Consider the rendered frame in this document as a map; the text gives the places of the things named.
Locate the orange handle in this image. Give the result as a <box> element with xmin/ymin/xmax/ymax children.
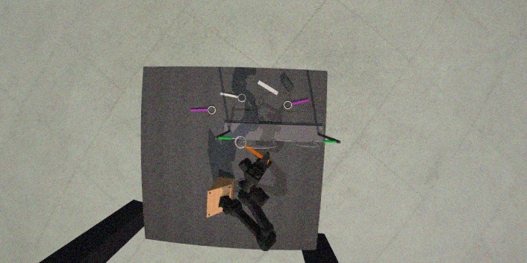
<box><xmin>234</xmin><ymin>136</ymin><xmax>263</xmax><ymax>158</ymax></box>

